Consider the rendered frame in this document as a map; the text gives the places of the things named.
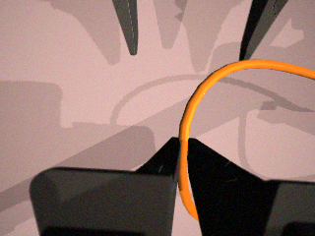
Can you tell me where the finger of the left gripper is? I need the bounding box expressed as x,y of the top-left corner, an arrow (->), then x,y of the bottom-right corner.
239,0 -> 288,61
112,0 -> 139,55

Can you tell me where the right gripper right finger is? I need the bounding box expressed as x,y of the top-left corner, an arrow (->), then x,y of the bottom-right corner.
187,138 -> 315,236

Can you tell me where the orange patch cord with blue plug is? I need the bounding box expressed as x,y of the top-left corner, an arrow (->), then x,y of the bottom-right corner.
178,59 -> 315,221

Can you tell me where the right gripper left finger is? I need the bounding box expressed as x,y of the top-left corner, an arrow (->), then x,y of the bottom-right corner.
30,137 -> 181,236

